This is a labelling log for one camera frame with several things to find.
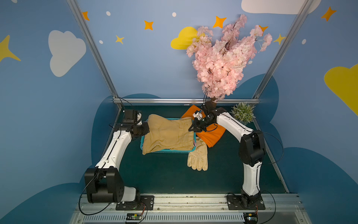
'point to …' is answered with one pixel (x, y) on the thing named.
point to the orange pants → (214, 132)
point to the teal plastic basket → (171, 150)
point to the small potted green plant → (243, 113)
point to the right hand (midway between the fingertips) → (191, 128)
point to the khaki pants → (167, 133)
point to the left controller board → (134, 216)
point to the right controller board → (251, 218)
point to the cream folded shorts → (198, 159)
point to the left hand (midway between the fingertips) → (147, 127)
